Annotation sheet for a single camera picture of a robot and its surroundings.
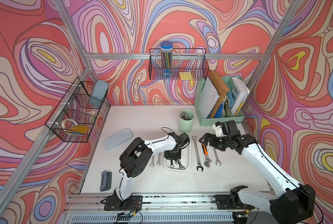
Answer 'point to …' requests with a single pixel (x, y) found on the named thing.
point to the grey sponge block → (99, 93)
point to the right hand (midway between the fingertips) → (207, 145)
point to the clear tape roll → (63, 125)
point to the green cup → (186, 121)
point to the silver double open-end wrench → (217, 160)
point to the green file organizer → (204, 122)
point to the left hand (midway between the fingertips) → (175, 159)
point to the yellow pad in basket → (80, 129)
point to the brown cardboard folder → (221, 89)
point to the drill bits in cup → (183, 115)
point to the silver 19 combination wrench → (180, 165)
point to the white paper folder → (209, 96)
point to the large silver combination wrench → (199, 165)
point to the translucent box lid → (118, 138)
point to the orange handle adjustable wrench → (207, 160)
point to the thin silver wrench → (171, 162)
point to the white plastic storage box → (185, 160)
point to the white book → (240, 91)
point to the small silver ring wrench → (152, 163)
